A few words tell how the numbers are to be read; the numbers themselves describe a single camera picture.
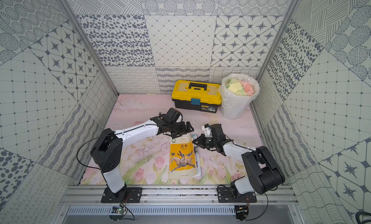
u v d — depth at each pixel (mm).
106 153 471
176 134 774
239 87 888
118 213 699
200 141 793
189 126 800
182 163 850
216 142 710
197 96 961
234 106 860
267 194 435
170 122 703
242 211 720
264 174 434
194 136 927
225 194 731
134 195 734
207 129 856
